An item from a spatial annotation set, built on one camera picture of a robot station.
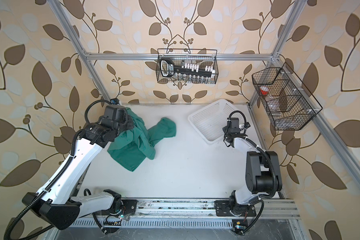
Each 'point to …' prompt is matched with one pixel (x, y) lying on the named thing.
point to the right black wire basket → (289, 104)
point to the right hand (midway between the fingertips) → (228, 130)
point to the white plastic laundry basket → (208, 122)
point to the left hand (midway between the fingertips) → (128, 117)
